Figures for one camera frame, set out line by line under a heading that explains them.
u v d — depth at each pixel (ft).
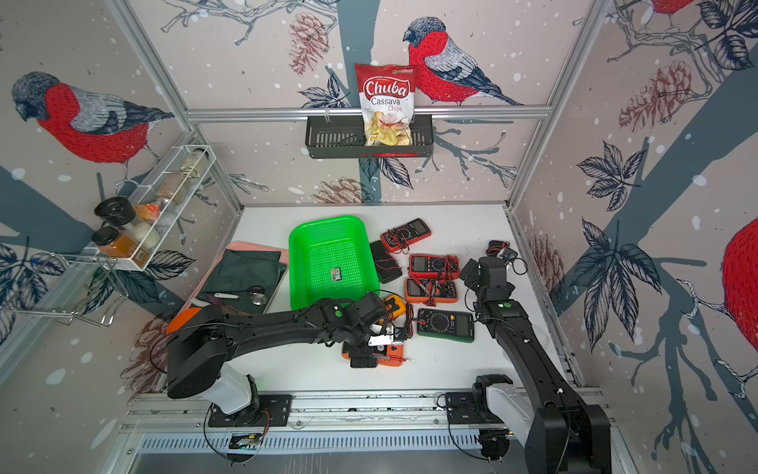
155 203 2.34
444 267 3.12
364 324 2.09
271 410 2.40
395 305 2.91
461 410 2.39
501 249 3.36
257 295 3.15
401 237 3.46
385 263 3.27
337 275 3.28
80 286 1.94
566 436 1.25
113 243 1.96
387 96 2.71
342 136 3.12
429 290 2.95
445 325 2.81
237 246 3.61
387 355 2.59
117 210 2.04
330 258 3.42
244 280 3.21
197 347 1.51
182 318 2.82
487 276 2.12
